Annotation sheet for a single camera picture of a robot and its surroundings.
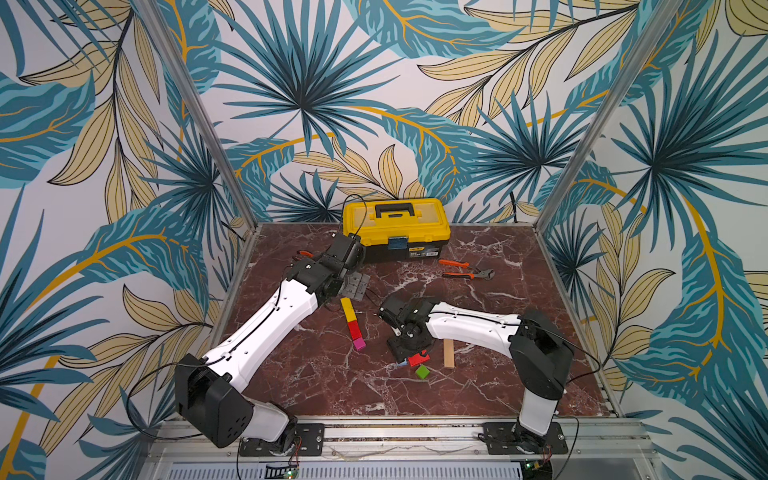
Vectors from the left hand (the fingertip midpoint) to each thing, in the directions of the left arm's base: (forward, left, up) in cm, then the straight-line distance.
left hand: (341, 281), depth 78 cm
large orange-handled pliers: (+17, -47, -19) cm, 53 cm away
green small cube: (-16, -22, -20) cm, 34 cm away
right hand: (-11, -17, -18) cm, 27 cm away
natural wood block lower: (-11, -31, -20) cm, 39 cm away
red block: (-5, -3, -19) cm, 20 cm away
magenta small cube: (-9, -4, -20) cm, 22 cm away
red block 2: (-13, -21, -19) cm, 31 cm away
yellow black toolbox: (+23, -15, -4) cm, 28 cm away
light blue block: (-17, -17, -12) cm, 26 cm away
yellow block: (+2, 0, -19) cm, 20 cm away
